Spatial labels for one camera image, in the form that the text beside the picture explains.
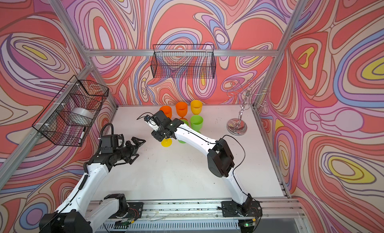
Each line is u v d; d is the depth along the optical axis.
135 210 0.73
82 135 0.72
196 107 0.99
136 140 0.74
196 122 0.92
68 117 0.71
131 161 0.76
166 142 0.98
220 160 0.52
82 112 0.73
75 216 0.40
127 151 0.71
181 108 1.01
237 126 1.05
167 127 0.63
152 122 0.74
